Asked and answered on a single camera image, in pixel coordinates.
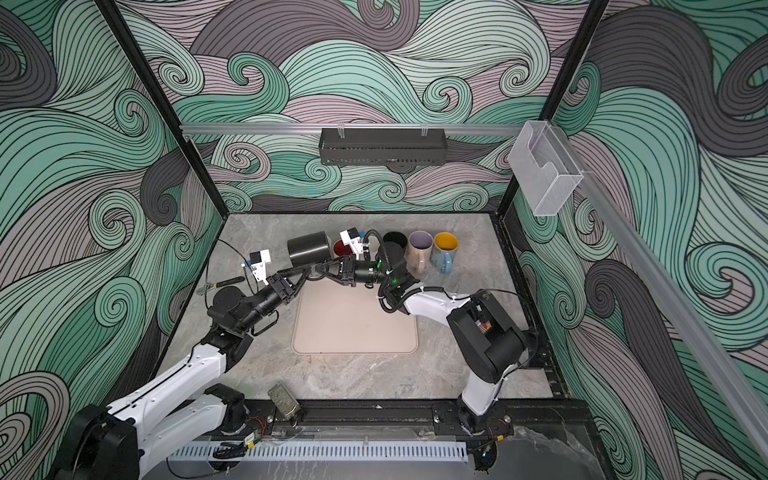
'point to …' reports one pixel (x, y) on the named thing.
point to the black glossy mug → (309, 249)
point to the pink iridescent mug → (419, 250)
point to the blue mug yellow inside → (444, 251)
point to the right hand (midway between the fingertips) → (318, 273)
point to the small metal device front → (284, 400)
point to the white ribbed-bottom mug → (340, 249)
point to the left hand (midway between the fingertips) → (311, 268)
